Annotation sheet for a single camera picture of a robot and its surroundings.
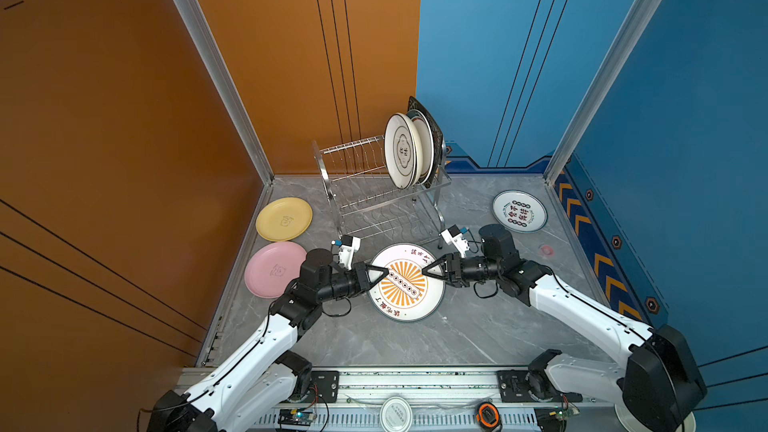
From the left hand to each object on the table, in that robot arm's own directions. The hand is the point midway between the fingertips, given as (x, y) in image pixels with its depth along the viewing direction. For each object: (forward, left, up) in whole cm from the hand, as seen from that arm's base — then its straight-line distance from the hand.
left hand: (389, 272), depth 73 cm
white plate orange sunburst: (-5, -4, -2) cm, 7 cm away
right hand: (-1, -9, 0) cm, 9 cm away
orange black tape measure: (-28, -23, -15) cm, 39 cm away
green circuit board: (-28, +22, -20) cm, 41 cm away
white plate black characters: (+34, -47, -18) cm, 61 cm away
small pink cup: (+18, -53, -19) cm, 59 cm away
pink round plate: (+10, +37, -18) cm, 43 cm away
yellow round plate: (+30, +39, -20) cm, 53 cm away
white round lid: (-28, -2, -13) cm, 31 cm away
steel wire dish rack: (+11, +5, +12) cm, 17 cm away
